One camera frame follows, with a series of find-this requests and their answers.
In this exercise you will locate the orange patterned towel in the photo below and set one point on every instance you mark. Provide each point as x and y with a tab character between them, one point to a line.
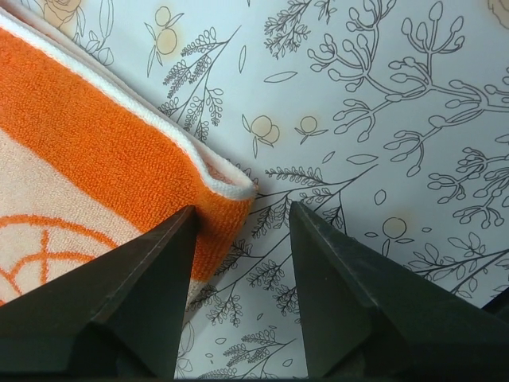
87	164

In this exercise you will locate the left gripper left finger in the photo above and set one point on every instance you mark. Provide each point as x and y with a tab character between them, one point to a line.
119	315

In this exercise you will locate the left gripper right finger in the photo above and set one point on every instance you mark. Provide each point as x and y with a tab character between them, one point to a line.
365	316

